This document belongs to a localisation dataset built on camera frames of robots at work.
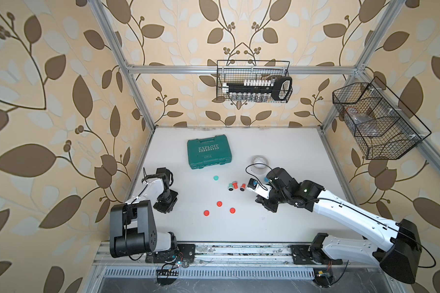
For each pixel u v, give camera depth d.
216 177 0.98
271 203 0.67
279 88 0.84
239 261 0.74
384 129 0.73
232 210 0.87
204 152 1.02
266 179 0.62
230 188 0.92
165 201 0.75
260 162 1.02
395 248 0.39
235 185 0.94
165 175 0.78
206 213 0.86
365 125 0.70
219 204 0.89
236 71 0.91
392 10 0.71
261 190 0.64
